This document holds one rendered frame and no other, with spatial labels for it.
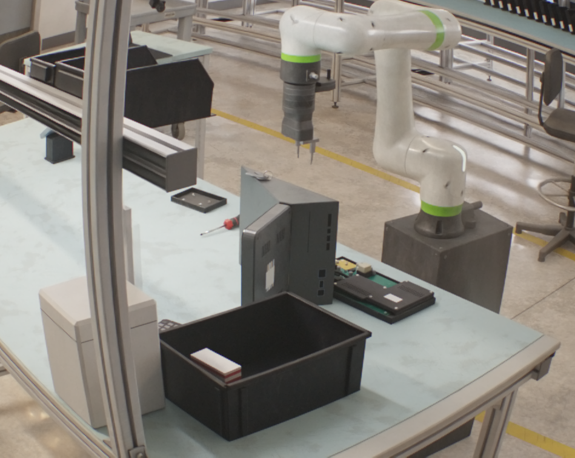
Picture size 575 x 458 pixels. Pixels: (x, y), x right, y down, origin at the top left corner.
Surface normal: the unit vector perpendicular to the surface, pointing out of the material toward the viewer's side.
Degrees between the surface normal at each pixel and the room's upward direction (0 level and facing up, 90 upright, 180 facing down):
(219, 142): 0
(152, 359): 90
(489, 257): 90
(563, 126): 0
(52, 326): 90
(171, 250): 0
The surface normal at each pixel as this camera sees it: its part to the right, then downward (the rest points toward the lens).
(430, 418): 0.04, -0.93
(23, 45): 0.89, 0.36
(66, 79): -0.73, 0.17
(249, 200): -0.92, 0.11
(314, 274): 0.26, 0.37
